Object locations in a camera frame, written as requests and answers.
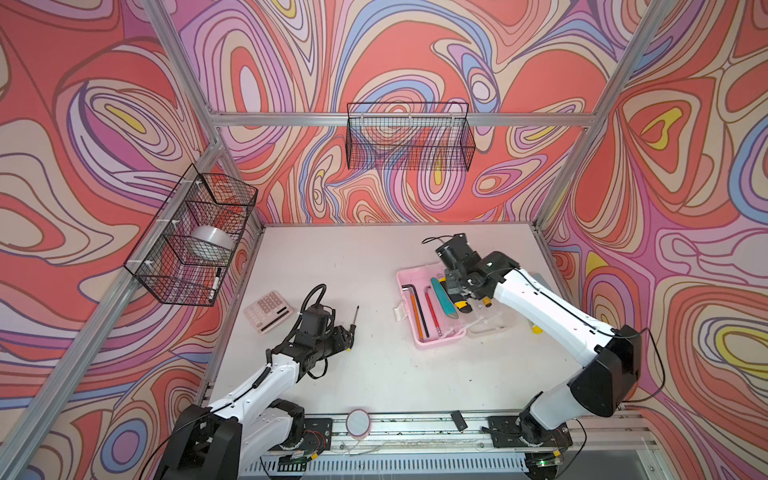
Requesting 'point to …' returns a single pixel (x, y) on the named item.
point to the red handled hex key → (432, 311)
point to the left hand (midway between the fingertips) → (349, 335)
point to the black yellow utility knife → (459, 301)
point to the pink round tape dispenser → (358, 423)
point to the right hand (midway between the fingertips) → (467, 284)
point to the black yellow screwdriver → (353, 327)
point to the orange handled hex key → (416, 312)
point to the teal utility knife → (446, 302)
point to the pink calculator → (267, 312)
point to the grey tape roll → (214, 235)
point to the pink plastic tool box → (489, 317)
